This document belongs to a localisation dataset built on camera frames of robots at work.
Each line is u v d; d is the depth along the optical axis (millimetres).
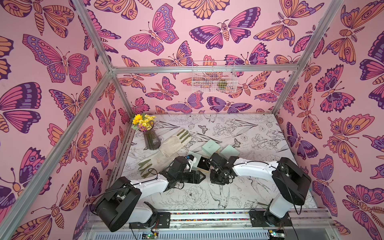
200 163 904
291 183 453
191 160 796
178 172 685
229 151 970
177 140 1042
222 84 940
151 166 922
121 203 427
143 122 832
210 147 973
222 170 648
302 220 754
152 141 947
